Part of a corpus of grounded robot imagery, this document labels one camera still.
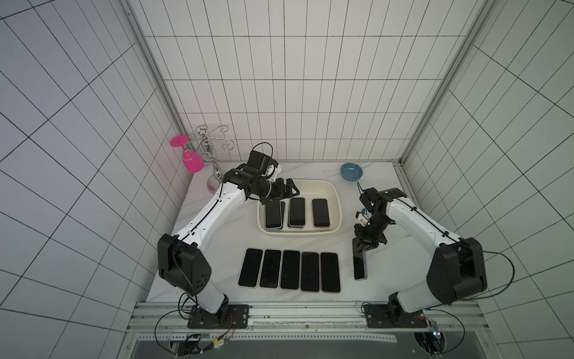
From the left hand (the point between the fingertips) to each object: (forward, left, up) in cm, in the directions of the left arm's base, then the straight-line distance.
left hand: (286, 199), depth 78 cm
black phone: (-19, +14, -21) cm, 31 cm away
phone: (+5, -15, -20) cm, 25 cm away
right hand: (-13, -24, -12) cm, 30 cm away
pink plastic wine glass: (+26, +45, -8) cm, 53 cm away
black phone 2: (-20, +6, -24) cm, 31 cm away
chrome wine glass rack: (+25, +33, +5) cm, 41 cm away
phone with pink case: (-17, -9, -21) cm, 28 cm away
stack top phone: (+6, +6, -21) cm, 22 cm away
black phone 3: (-18, -2, -22) cm, 28 cm away
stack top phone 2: (+6, -4, -21) cm, 22 cm away
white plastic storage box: (+19, -11, -19) cm, 28 cm away
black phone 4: (-19, -16, -19) cm, 31 cm away
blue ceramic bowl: (+32, -33, -21) cm, 51 cm away
